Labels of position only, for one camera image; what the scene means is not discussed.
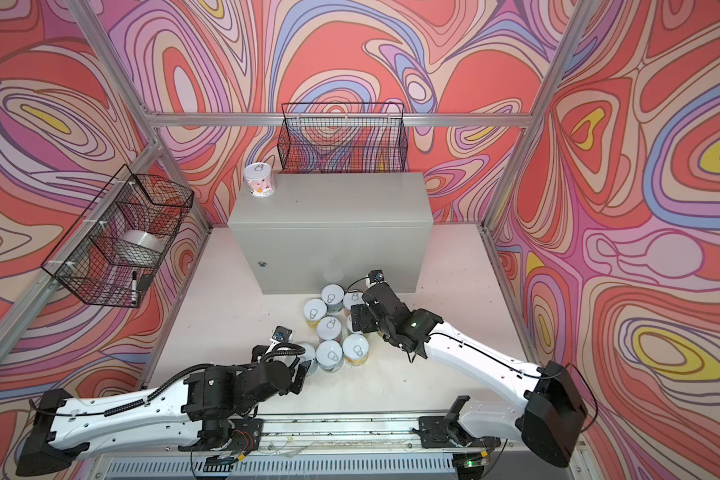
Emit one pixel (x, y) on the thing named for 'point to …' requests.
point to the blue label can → (333, 295)
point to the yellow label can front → (356, 349)
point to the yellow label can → (314, 310)
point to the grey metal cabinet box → (332, 228)
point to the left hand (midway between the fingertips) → (301, 359)
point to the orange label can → (351, 298)
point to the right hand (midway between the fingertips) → (369, 315)
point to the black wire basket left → (110, 255)
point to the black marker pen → (134, 295)
